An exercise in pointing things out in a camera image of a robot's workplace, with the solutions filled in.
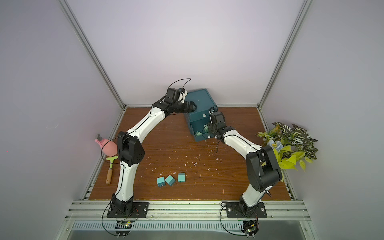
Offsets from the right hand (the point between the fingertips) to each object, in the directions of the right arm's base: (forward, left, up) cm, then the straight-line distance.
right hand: (215, 118), depth 91 cm
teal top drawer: (-1, +9, +2) cm, 10 cm away
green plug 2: (-4, +6, -5) cm, 9 cm away
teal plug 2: (-34, +26, -14) cm, 45 cm away
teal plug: (-34, +31, -14) cm, 49 cm away
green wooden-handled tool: (-30, +62, -13) cm, 71 cm away
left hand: (+5, +13, +6) cm, 15 cm away
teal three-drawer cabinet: (+11, +7, +5) cm, 14 cm away
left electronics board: (-54, +47, -17) cm, 73 cm away
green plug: (-7, +11, -6) cm, 14 cm away
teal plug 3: (-32, +20, -14) cm, 40 cm away
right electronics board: (-53, -16, -17) cm, 58 cm away
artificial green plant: (-23, -34, +8) cm, 42 cm away
